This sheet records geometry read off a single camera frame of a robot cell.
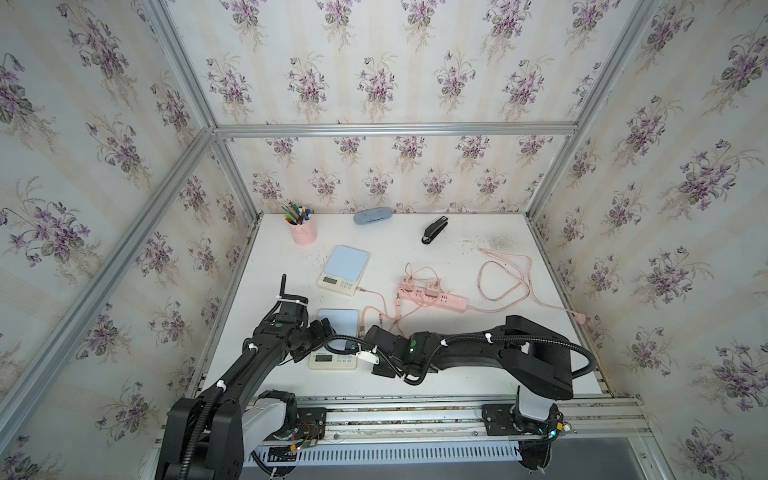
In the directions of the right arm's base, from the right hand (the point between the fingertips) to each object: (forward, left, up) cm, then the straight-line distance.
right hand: (376, 353), depth 84 cm
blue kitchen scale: (+9, +10, +1) cm, 13 cm away
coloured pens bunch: (+45, +31, +11) cm, 56 cm away
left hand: (+3, +15, +1) cm, 15 cm away
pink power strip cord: (+14, -66, -5) cm, 67 cm away
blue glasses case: (+54, +4, +2) cm, 54 cm away
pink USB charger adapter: (+19, -9, +7) cm, 22 cm away
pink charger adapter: (+18, -17, +5) cm, 25 cm away
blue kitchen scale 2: (+28, +12, +1) cm, 31 cm away
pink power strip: (+17, -20, +1) cm, 26 cm away
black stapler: (+46, -20, +3) cm, 50 cm away
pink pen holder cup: (+39, +27, +6) cm, 48 cm away
